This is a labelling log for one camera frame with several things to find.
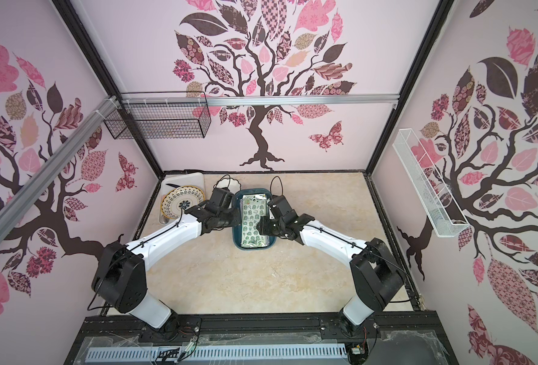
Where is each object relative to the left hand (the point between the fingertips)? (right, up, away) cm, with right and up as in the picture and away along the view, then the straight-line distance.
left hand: (237, 220), depth 88 cm
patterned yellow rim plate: (-33, +7, +19) cm, 39 cm away
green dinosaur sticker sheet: (+6, +6, +1) cm, 9 cm away
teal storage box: (0, -4, -2) cm, 4 cm away
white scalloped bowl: (-8, +16, +29) cm, 34 cm away
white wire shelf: (+65, +6, -23) cm, 69 cm away
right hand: (+10, -3, -3) cm, 11 cm away
